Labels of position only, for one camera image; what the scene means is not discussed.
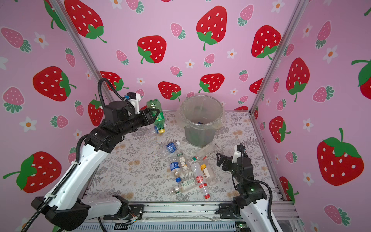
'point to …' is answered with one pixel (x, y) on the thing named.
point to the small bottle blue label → (175, 170)
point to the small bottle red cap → (203, 187)
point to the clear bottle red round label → (198, 175)
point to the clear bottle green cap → (184, 164)
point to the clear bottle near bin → (203, 152)
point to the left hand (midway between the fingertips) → (158, 109)
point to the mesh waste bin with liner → (200, 116)
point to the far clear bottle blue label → (155, 131)
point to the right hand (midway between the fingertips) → (223, 155)
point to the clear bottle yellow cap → (208, 174)
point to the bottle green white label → (188, 185)
